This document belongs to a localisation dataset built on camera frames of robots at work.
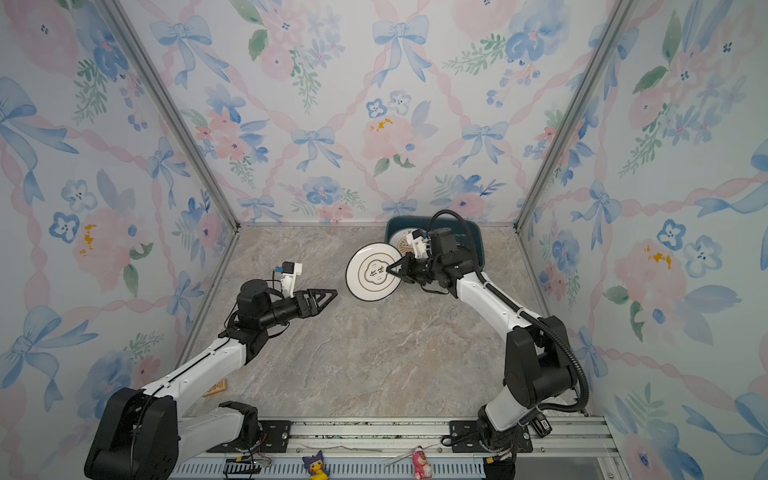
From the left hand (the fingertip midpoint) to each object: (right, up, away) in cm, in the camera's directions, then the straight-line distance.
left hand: (331, 293), depth 78 cm
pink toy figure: (+23, -38, -11) cm, 46 cm away
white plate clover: (+9, +5, +7) cm, 12 cm away
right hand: (+14, +6, +5) cm, 16 cm away
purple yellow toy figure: (-2, -38, -10) cm, 39 cm away
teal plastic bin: (+18, +22, +36) cm, 46 cm away
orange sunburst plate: (+19, +16, +33) cm, 42 cm away
